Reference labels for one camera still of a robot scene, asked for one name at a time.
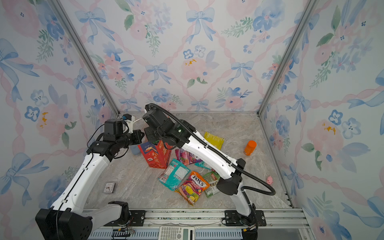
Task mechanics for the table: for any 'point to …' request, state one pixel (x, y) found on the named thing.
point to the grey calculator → (176, 233)
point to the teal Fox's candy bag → (174, 174)
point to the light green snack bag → (212, 178)
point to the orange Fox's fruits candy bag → (192, 188)
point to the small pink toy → (269, 180)
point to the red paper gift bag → (157, 155)
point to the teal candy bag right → (202, 164)
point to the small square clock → (109, 187)
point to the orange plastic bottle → (250, 147)
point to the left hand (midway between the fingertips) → (144, 132)
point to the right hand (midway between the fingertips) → (150, 128)
